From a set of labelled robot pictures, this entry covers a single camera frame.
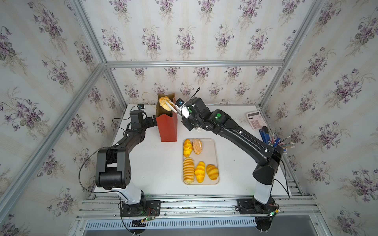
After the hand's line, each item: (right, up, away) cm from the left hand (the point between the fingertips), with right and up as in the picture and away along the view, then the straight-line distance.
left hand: (149, 117), depth 93 cm
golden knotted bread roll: (+12, +9, -17) cm, 22 cm away
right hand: (+25, 0, -19) cm, 31 cm away
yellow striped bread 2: (+32, -32, -9) cm, 46 cm away
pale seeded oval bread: (+31, -18, -2) cm, 36 cm away
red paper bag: (+12, -2, -9) cm, 16 cm away
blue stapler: (+78, -12, +6) cm, 79 cm away
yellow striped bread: (+25, -20, -1) cm, 32 cm away
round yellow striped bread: (+39, -31, -11) cm, 51 cm away
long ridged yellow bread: (+26, -31, -11) cm, 41 cm away
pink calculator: (+77, -1, +17) cm, 78 cm away
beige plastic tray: (+38, -24, 0) cm, 45 cm away
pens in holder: (+79, -15, -7) cm, 80 cm away
